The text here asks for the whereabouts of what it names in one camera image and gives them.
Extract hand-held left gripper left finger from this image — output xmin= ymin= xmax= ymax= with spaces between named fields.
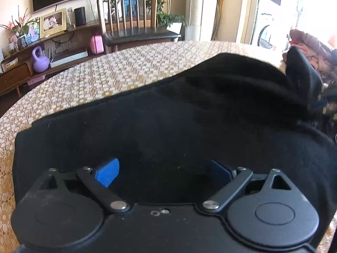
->
xmin=39 ymin=157 xmax=131 ymax=213

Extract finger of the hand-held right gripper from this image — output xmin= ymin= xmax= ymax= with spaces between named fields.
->
xmin=314 ymin=97 xmax=329 ymax=110

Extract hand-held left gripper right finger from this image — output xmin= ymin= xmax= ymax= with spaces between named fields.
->
xmin=202 ymin=159 xmax=293 ymax=213

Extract black t-shirt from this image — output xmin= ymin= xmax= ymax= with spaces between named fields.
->
xmin=13 ymin=47 xmax=337 ymax=247

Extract pile of floral clothes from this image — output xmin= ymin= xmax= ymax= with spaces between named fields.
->
xmin=282 ymin=28 xmax=337 ymax=85

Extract washing machine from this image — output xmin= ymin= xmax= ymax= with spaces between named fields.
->
xmin=253 ymin=11 xmax=279 ymax=50

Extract pink flat box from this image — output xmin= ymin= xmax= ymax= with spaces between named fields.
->
xmin=26 ymin=75 xmax=46 ymax=86

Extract sliding glass door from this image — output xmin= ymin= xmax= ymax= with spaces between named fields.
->
xmin=235 ymin=0 xmax=337 ymax=50

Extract white flat box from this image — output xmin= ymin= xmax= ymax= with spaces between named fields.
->
xmin=49 ymin=48 xmax=88 ymax=68

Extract purple kettlebell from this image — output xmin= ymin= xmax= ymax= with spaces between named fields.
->
xmin=32 ymin=46 xmax=50 ymax=73

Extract pink case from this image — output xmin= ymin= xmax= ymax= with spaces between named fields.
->
xmin=90 ymin=30 xmax=104 ymax=55

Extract wooden television cabinet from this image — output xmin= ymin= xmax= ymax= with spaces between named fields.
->
xmin=0 ymin=20 xmax=106 ymax=97

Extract wooden chair black seat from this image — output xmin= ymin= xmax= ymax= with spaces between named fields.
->
xmin=96 ymin=0 xmax=182 ymax=54

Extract yellow grey curtain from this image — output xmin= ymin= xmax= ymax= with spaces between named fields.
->
xmin=214 ymin=0 xmax=229 ymax=41

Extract small white box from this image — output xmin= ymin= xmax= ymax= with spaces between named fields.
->
xmin=1 ymin=58 xmax=20 ymax=70

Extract white tower air conditioner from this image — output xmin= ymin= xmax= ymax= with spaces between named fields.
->
xmin=184 ymin=0 xmax=219 ymax=41

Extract potted pink flowers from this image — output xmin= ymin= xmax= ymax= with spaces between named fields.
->
xmin=0 ymin=5 xmax=33 ymax=49

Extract black speaker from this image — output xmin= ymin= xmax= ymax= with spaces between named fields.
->
xmin=74 ymin=6 xmax=87 ymax=27

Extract small printed picture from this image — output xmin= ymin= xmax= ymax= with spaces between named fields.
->
xmin=28 ymin=17 xmax=41 ymax=43

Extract potted green tree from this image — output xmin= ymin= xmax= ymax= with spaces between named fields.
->
xmin=121 ymin=0 xmax=188 ymax=35

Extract blue printed picture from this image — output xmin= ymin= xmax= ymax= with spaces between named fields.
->
xmin=124 ymin=0 xmax=148 ymax=16

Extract yellow photo frame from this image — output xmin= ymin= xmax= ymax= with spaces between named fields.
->
xmin=39 ymin=8 xmax=67 ymax=39

